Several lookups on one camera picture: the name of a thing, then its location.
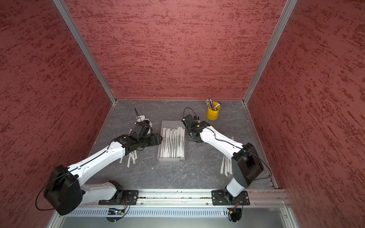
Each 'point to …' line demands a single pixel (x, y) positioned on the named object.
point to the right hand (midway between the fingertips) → (193, 139)
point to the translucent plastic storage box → (172, 124)
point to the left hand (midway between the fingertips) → (156, 142)
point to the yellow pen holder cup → (213, 115)
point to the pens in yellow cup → (209, 102)
